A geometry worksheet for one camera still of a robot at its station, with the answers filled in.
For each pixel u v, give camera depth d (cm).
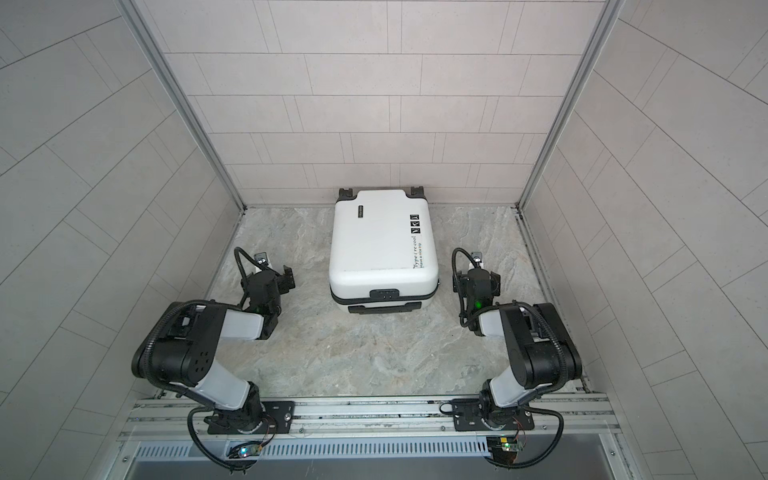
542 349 45
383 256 79
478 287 70
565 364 41
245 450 64
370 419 72
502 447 68
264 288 69
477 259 79
